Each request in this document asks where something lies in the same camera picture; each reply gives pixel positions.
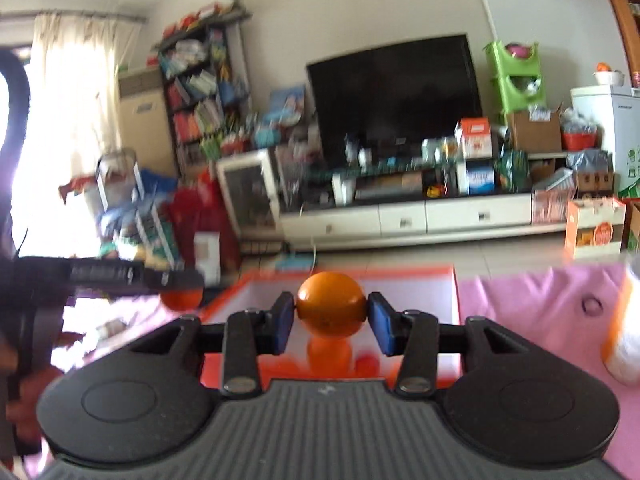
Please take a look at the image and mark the wire shopping trolley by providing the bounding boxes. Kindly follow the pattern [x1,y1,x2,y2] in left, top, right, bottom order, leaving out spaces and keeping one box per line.
[97,147,178,271]

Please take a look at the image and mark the orange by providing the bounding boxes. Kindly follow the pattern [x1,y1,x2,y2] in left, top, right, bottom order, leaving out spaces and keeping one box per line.
[296,271,367,337]
[160,287,205,311]
[306,336,357,378]
[357,352,383,376]

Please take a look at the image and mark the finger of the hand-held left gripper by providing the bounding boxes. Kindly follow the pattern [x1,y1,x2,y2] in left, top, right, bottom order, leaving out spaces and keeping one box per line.
[65,257,206,295]

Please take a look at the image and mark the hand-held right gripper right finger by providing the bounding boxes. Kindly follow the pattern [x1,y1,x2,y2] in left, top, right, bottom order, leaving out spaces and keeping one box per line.
[367,291,531,395]

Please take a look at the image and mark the white and orange bottle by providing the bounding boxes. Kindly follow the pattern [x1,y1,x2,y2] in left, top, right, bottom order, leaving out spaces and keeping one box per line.
[600,255,640,386]

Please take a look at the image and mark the green packet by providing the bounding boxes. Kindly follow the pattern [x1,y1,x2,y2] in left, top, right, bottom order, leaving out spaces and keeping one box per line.
[495,150,531,193]

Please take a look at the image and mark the dark bookshelf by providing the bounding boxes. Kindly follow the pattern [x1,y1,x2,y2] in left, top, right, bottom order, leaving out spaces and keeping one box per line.
[157,10,251,176]

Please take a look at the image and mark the red bowl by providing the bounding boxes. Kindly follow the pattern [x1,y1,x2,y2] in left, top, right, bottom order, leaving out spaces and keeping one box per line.
[560,130,598,151]

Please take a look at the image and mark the orange and white gift box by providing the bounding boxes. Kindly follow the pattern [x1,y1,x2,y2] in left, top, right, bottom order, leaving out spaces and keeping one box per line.
[565,197,627,260]

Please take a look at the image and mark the orange cardboard box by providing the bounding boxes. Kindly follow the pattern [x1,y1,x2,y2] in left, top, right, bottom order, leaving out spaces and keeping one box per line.
[200,265,462,391]

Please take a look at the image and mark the white curtain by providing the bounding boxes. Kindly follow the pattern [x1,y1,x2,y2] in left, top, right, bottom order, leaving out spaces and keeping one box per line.
[20,12,146,256]

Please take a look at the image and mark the white glass door cabinet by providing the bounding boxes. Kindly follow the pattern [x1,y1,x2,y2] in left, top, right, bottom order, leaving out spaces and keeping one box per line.
[216,149,283,241]

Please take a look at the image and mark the white fridge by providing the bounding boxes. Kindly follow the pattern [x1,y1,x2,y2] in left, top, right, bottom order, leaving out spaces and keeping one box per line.
[570,85,640,196]

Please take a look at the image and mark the black television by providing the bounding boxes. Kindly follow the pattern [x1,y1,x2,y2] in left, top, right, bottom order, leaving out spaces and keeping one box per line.
[306,34,485,161]

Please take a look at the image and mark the green stacking bins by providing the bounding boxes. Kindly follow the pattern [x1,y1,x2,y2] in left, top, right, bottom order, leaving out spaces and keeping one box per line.
[482,40,543,113]

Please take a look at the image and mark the blue and white box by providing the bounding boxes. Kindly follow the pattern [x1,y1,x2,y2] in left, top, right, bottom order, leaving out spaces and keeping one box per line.
[467,165,496,196]

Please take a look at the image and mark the orange and white carton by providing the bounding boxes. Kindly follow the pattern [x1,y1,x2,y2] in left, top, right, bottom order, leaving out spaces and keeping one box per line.
[455,117,493,161]

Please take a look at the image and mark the white pot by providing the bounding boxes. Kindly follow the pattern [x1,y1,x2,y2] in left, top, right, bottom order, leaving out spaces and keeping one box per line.
[594,62,628,86]

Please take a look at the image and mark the pink floral blanket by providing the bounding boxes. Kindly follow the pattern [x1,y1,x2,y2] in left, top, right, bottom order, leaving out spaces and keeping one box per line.
[25,262,640,480]

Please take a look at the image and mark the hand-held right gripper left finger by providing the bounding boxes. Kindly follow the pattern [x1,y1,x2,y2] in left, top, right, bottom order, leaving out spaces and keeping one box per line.
[125,291,297,395]

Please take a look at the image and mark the beige standing air conditioner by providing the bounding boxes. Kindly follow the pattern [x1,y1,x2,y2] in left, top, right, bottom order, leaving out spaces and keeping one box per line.
[117,67,176,176]

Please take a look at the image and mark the white TV cabinet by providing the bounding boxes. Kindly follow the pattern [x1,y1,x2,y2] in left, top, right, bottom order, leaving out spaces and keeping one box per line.
[277,152,576,251]

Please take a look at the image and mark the red bags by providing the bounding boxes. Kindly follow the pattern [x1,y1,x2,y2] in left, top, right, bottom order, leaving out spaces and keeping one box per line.
[167,170,241,271]

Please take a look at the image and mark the brown cardboard box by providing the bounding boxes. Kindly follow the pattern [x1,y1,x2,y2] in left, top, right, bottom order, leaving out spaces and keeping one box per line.
[507,107,563,153]

